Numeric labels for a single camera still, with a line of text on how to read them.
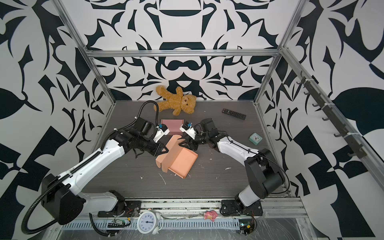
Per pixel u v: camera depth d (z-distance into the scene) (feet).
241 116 3.57
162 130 2.28
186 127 2.35
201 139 2.39
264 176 1.46
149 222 2.25
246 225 2.34
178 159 2.86
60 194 1.26
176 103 3.64
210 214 2.30
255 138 3.24
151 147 2.17
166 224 2.34
